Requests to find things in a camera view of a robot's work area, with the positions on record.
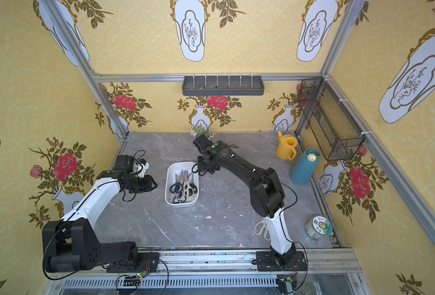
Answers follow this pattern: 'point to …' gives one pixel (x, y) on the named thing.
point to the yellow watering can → (286, 147)
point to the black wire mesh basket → (334, 131)
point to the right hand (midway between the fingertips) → (199, 170)
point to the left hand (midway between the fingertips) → (151, 185)
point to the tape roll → (317, 226)
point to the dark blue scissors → (174, 187)
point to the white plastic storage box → (170, 178)
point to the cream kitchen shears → (188, 190)
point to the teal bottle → (306, 166)
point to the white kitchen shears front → (260, 227)
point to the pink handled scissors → (174, 196)
